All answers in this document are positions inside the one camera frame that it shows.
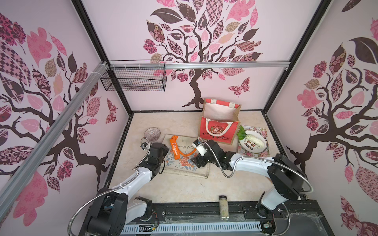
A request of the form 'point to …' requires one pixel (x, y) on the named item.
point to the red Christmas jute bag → (219, 122)
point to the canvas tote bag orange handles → (178, 160)
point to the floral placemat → (265, 153)
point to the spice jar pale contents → (224, 208)
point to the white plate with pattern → (250, 146)
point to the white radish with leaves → (242, 134)
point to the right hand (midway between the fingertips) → (195, 154)
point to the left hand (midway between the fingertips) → (166, 148)
